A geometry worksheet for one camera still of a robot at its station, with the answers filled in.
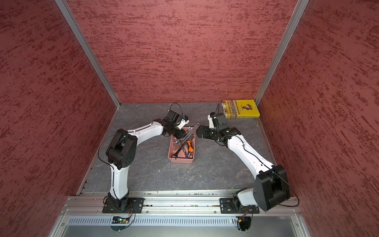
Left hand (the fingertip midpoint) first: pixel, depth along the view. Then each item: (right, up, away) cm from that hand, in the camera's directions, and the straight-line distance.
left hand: (182, 135), depth 97 cm
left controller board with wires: (-30, -42, -24) cm, 57 cm away
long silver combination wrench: (-3, -10, -12) cm, 16 cm away
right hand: (+13, +2, -13) cm, 18 cm away
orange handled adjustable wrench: (+6, -8, -9) cm, 13 cm away
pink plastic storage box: (0, -9, -5) cm, 11 cm away
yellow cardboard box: (+43, +19, +17) cm, 50 cm away
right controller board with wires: (+33, -40, -26) cm, 58 cm away
